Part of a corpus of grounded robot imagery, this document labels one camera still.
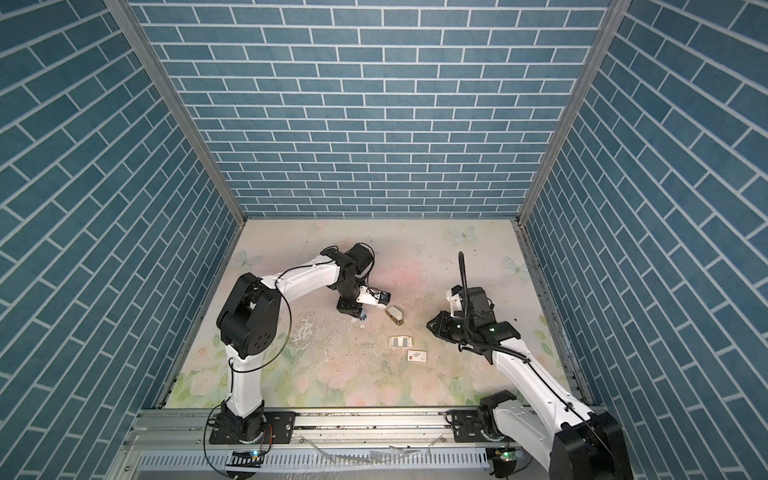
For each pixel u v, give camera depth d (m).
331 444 0.72
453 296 0.78
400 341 0.89
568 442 0.39
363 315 0.92
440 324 0.72
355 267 0.74
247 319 0.52
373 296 0.83
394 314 0.91
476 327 0.64
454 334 0.74
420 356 0.85
